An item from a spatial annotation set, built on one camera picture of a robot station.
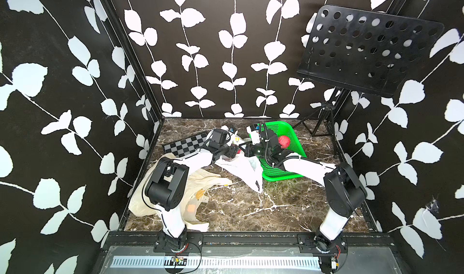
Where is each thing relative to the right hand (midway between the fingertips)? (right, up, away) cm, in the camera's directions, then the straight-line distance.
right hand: (237, 144), depth 86 cm
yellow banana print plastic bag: (-19, -19, -4) cm, 27 cm away
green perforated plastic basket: (+19, -16, +10) cm, 27 cm away
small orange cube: (-21, -29, -5) cm, 36 cm away
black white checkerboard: (-31, -3, +16) cm, 35 cm away
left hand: (-2, +1, +9) cm, 10 cm away
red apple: (+27, 0, +15) cm, 31 cm away
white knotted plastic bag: (+5, -12, -3) cm, 13 cm away
